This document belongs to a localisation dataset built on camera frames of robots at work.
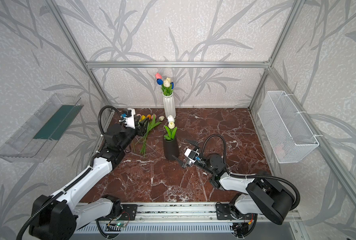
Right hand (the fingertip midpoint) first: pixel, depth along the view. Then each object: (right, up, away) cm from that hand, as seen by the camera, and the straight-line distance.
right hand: (180, 141), depth 72 cm
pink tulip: (-15, +38, +20) cm, 45 cm away
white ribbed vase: (-9, +21, +30) cm, 37 cm away
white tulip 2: (-5, +11, +2) cm, 12 cm away
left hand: (-18, +14, +4) cm, 23 cm away
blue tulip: (-13, +34, +16) cm, 40 cm away
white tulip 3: (-5, +4, +6) cm, 9 cm away
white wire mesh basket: (+46, +3, -11) cm, 47 cm away
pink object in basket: (+49, -5, +2) cm, 49 cm away
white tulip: (-9, +33, +15) cm, 37 cm away
